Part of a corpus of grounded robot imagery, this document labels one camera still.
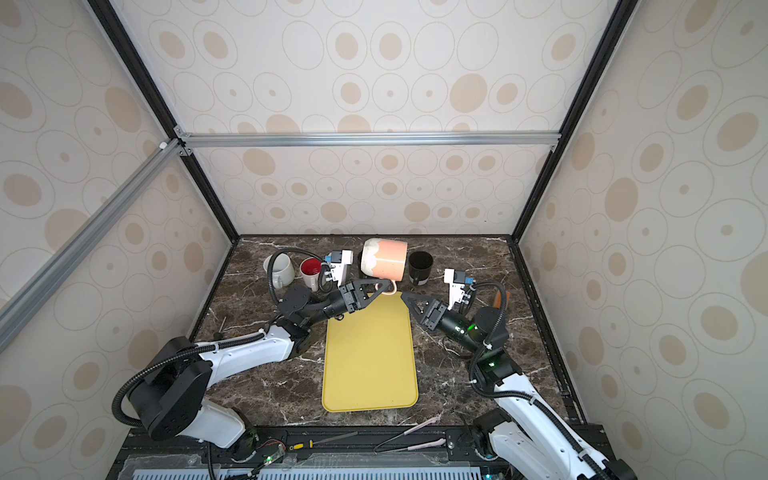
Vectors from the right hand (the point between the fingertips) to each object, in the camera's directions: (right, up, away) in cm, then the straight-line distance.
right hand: (406, 300), depth 66 cm
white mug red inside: (-32, +7, +38) cm, 50 cm away
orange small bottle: (+32, -4, +33) cm, 47 cm away
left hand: (-3, +3, -4) cm, 6 cm away
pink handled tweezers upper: (+1, -34, +9) cm, 36 cm away
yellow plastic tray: (-10, -20, +24) cm, 32 cm away
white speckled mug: (-39, +6, +33) cm, 52 cm away
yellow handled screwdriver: (-23, -36, +7) cm, 44 cm away
